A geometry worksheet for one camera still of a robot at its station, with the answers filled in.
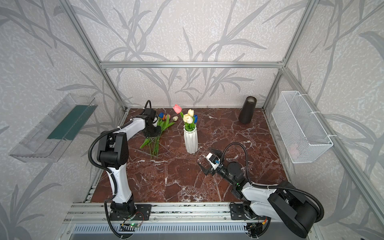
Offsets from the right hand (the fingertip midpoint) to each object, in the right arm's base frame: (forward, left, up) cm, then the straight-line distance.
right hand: (205, 150), depth 79 cm
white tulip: (+7, +8, +18) cm, 21 cm away
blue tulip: (+14, +34, -14) cm, 40 cm away
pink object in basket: (-3, -44, +4) cm, 45 cm away
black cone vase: (+33, -30, -8) cm, 46 cm away
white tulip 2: (+34, +22, -14) cm, 43 cm away
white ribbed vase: (+7, +8, -1) cm, 10 cm away
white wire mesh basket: (-4, -40, +18) cm, 45 cm away
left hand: (+22, +31, -10) cm, 39 cm away
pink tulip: (+12, +13, +19) cm, 26 cm away
